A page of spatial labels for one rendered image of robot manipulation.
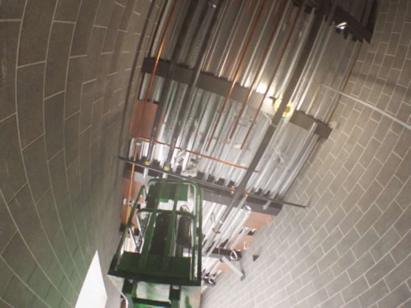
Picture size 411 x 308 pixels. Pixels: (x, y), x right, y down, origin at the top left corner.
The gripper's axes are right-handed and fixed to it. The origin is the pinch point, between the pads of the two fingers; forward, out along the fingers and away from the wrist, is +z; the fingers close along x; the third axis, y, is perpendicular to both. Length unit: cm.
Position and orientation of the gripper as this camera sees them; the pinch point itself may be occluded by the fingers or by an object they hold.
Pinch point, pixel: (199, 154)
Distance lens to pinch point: 291.6
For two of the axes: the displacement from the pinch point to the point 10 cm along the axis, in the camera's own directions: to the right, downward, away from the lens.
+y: 9.5, 2.8, 1.5
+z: 3.1, -6.7, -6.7
